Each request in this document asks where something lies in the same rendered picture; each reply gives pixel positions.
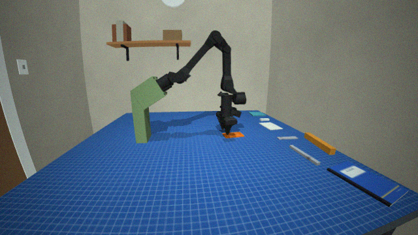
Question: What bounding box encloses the grey flat bar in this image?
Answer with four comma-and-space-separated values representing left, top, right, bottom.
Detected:
289, 145, 320, 165

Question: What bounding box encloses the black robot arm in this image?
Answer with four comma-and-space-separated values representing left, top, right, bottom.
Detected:
156, 31, 246, 105

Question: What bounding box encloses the white square plate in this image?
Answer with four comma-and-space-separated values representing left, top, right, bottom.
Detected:
259, 122, 282, 130

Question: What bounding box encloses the blue work mat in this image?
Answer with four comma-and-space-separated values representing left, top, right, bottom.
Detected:
0, 110, 418, 235

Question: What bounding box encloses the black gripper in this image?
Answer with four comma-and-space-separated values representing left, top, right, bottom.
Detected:
216, 104, 238, 135

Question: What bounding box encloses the blue notebook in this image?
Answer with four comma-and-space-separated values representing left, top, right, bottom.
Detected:
327, 161, 409, 207

